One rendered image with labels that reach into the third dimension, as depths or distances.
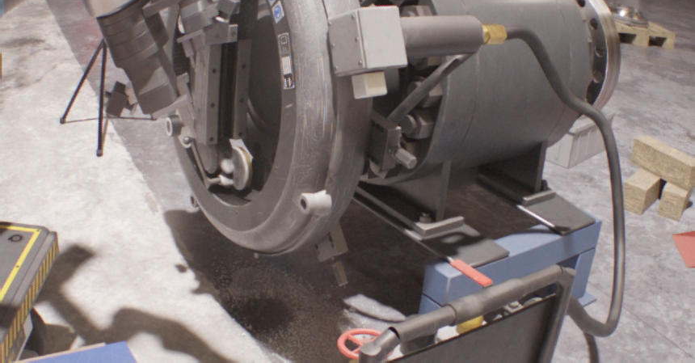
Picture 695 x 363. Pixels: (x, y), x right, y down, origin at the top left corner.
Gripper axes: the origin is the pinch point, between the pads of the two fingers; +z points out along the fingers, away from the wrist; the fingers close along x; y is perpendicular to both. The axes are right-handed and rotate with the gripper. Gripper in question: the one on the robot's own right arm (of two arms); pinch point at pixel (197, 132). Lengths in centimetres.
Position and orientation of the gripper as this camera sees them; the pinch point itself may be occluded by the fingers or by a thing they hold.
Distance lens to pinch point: 97.3
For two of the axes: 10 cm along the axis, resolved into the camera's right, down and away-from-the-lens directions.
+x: 2.0, 5.0, -8.4
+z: 2.9, 7.9, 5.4
